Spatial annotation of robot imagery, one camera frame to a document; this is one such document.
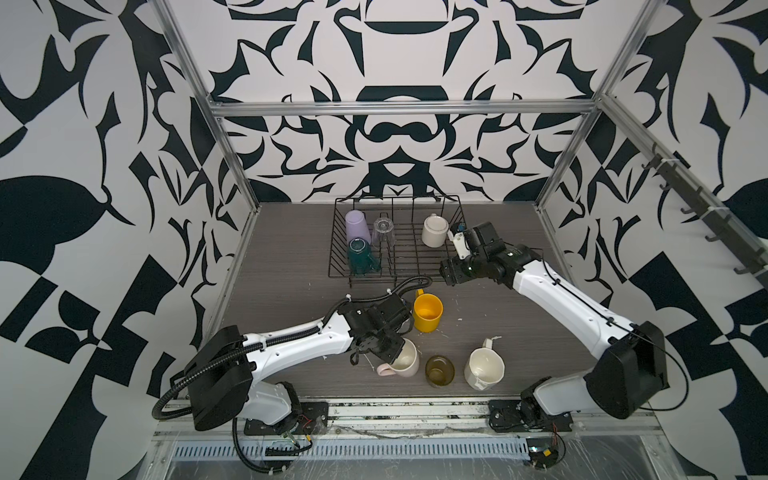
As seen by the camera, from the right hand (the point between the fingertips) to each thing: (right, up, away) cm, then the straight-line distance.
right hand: (454, 263), depth 83 cm
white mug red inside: (-2, +9, +17) cm, 20 cm away
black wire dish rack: (-11, -1, +19) cm, 22 cm away
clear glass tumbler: (-20, +7, +19) cm, 28 cm away
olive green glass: (-4, -28, -2) cm, 29 cm away
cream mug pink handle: (-14, -27, 0) cm, 30 cm away
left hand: (-16, -20, -5) cm, 26 cm away
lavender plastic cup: (-28, +11, +14) cm, 33 cm away
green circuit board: (+18, -43, -12) cm, 48 cm away
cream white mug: (+8, -27, -2) cm, 28 cm away
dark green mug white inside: (-27, 0, +11) cm, 29 cm away
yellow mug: (-7, -14, +7) cm, 17 cm away
